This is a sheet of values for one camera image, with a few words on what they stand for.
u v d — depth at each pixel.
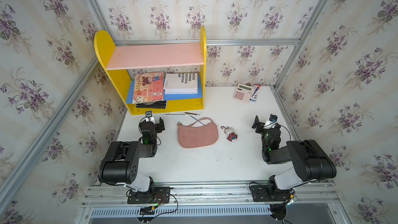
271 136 0.68
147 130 0.70
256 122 0.82
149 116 0.78
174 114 1.03
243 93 1.15
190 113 1.04
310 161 0.46
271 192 0.66
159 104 1.05
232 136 0.90
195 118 1.02
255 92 1.15
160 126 0.84
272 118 0.75
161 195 0.73
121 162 0.45
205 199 0.72
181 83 0.98
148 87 1.00
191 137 0.91
